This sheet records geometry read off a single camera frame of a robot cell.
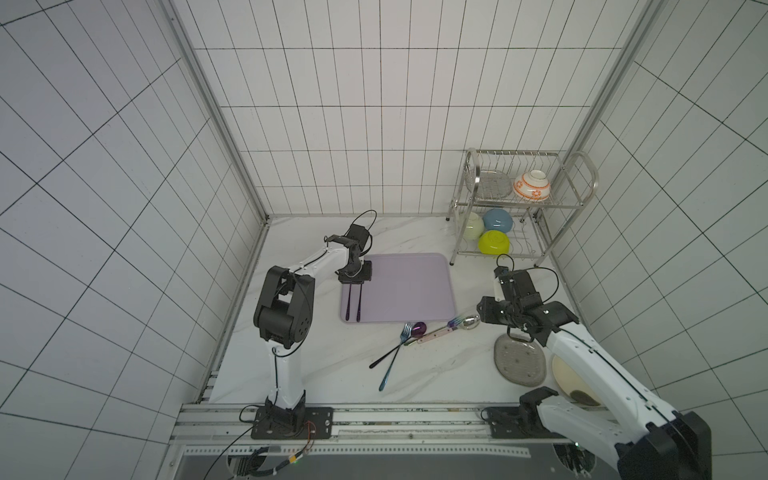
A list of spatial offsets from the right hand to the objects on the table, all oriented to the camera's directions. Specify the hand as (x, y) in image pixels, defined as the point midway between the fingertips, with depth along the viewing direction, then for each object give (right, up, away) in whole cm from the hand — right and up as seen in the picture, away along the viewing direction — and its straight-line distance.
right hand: (473, 305), depth 82 cm
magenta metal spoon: (-15, -8, +6) cm, 18 cm away
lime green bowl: (+13, +18, +18) cm, 28 cm away
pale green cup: (+7, +23, +23) cm, 34 cm away
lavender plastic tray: (-17, +3, +13) cm, 21 cm away
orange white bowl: (+19, +35, +3) cm, 39 cm away
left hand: (-34, +4, +13) cm, 37 cm away
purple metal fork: (-37, -2, +13) cm, 39 cm away
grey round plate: (+9, +36, +10) cm, 38 cm away
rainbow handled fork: (-5, -8, +8) cm, 12 cm away
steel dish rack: (+14, +29, +4) cm, 32 cm away
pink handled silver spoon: (+1, -7, +7) cm, 10 cm away
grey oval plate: (+14, -16, +1) cm, 22 cm away
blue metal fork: (-19, -10, +6) cm, 22 cm away
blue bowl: (+16, +26, +25) cm, 40 cm away
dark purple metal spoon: (-33, -5, +9) cm, 35 cm away
